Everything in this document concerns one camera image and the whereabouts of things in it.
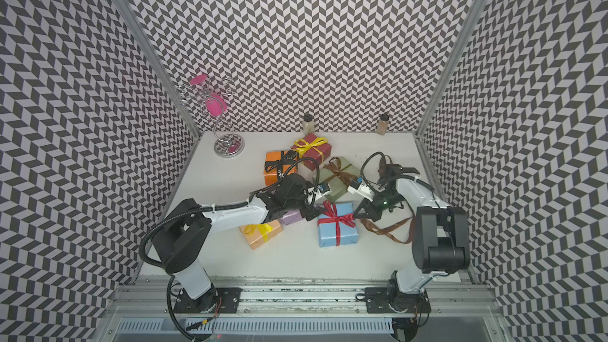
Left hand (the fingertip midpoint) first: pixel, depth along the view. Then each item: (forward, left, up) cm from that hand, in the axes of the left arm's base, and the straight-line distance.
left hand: (319, 199), depth 87 cm
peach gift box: (-12, +22, -2) cm, 25 cm away
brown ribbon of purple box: (-9, -23, -9) cm, 26 cm away
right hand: (-8, -14, 0) cm, 16 cm away
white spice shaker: (+40, +5, +1) cm, 40 cm away
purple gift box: (-7, +10, 0) cm, 12 cm away
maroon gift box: (+25, -3, +1) cm, 25 cm away
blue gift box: (-12, -2, -2) cm, 12 cm away
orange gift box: (+12, +20, -2) cm, 23 cm away
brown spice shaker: (+42, -31, -1) cm, 52 cm away
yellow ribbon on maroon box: (+28, +7, -1) cm, 29 cm away
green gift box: (+7, -7, -2) cm, 10 cm away
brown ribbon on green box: (+16, -7, -2) cm, 18 cm away
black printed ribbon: (+19, +13, +1) cm, 24 cm away
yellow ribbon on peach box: (-9, +20, -4) cm, 23 cm away
